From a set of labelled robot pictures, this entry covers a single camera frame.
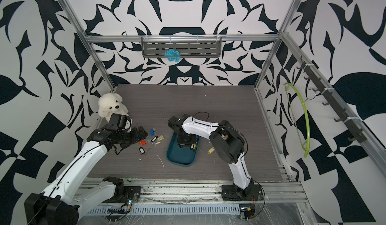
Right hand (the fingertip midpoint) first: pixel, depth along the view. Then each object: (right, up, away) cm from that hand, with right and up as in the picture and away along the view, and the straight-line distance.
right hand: (185, 143), depth 90 cm
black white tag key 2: (-25, -4, -1) cm, 26 cm away
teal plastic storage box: (0, -6, -7) cm, 9 cm away
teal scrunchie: (-9, +54, +1) cm, 55 cm away
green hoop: (+53, +6, -26) cm, 59 cm away
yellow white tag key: (+15, -4, -1) cm, 16 cm away
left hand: (-23, +7, -10) cm, 26 cm away
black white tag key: (-19, +2, +3) cm, 20 cm away
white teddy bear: (-42, +24, -3) cm, 49 cm away
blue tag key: (-22, +5, +6) cm, 23 cm away
